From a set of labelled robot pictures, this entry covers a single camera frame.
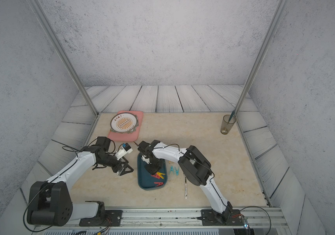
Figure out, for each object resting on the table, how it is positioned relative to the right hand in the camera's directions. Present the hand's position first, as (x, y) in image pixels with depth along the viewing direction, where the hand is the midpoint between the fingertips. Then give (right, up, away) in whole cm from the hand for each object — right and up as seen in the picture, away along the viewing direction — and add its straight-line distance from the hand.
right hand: (154, 172), depth 88 cm
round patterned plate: (-27, +30, +26) cm, 48 cm away
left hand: (-13, +6, -6) cm, 15 cm away
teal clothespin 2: (+14, 0, +1) cm, 14 cm away
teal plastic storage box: (-4, -3, -6) cm, 8 cm away
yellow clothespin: (+4, 0, -2) cm, 4 cm away
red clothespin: (+2, -1, -2) cm, 3 cm away
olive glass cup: (+48, +27, +13) cm, 56 cm away
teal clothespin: (+11, +2, +1) cm, 11 cm away
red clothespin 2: (+4, -4, -5) cm, 8 cm away
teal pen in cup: (+52, +34, +15) cm, 64 cm away
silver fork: (+18, -10, -8) cm, 22 cm away
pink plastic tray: (-18, +20, +19) cm, 33 cm away
